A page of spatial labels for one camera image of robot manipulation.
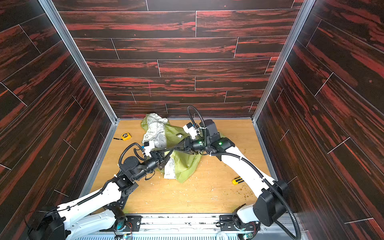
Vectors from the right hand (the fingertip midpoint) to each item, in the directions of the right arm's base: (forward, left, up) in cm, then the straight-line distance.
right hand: (176, 147), depth 70 cm
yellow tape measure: (+25, +44, -25) cm, 56 cm away
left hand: (-4, +1, +1) cm, 4 cm away
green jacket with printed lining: (-5, -1, -9) cm, 10 cm away
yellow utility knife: (-5, -34, -27) cm, 43 cm away
